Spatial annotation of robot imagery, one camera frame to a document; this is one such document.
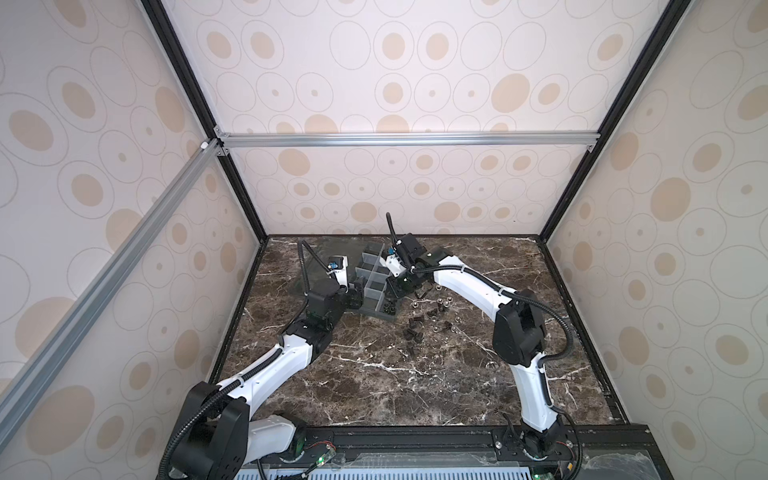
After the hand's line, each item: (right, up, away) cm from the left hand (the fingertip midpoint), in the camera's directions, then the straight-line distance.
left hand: (364, 275), depth 82 cm
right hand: (+10, -5, +10) cm, 15 cm away
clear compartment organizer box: (+2, -3, +23) cm, 23 cm away
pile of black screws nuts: (+21, -13, +17) cm, 30 cm away
